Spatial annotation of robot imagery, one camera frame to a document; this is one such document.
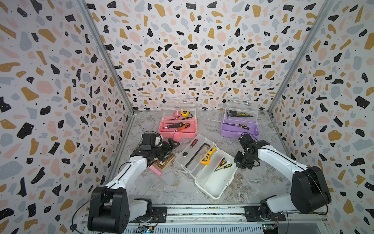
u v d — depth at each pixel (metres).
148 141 0.67
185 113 1.09
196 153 0.85
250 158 0.73
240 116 1.11
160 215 0.73
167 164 0.90
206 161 0.84
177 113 1.09
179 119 1.06
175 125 1.10
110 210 0.40
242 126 1.11
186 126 1.09
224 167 0.90
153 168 0.88
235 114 1.09
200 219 0.73
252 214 0.73
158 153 0.73
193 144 0.88
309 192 0.43
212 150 0.87
